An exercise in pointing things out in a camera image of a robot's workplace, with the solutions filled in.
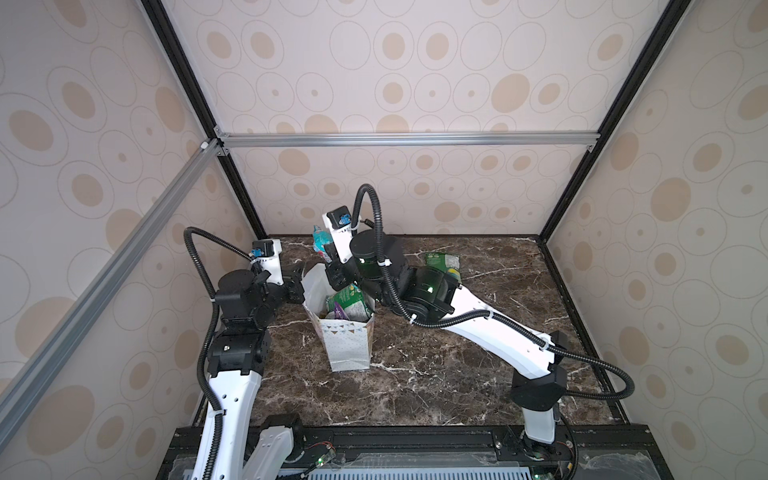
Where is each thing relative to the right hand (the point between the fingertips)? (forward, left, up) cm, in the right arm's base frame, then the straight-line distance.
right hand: (326, 248), depth 59 cm
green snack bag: (+30, -33, -40) cm, 60 cm away
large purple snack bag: (-1, +1, -23) cm, 23 cm away
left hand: (+3, +6, -7) cm, 9 cm away
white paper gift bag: (-8, -2, -25) cm, 27 cm away
